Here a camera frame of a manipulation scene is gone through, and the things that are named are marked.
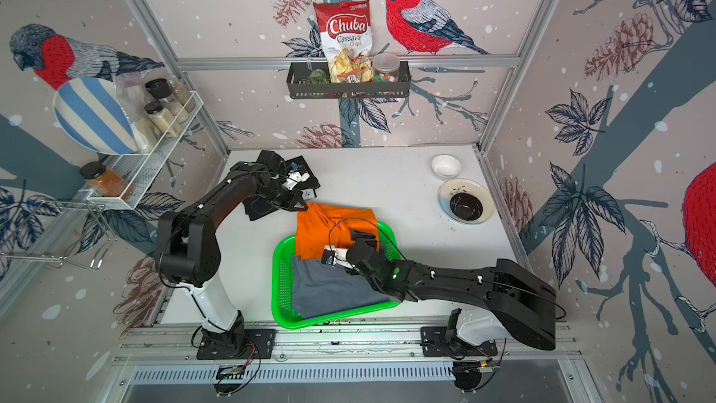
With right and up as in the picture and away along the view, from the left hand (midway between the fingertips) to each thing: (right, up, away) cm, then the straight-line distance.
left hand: (308, 200), depth 89 cm
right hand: (+15, -9, -8) cm, 19 cm away
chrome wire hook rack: (-45, -3, -32) cm, 56 cm away
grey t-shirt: (+6, -26, -7) cm, 27 cm away
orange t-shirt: (+4, -7, -3) cm, 9 cm away
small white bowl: (+52, +12, +21) cm, 57 cm away
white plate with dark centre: (+54, -1, +7) cm, 55 cm away
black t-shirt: (-12, 0, -12) cm, 17 cm away
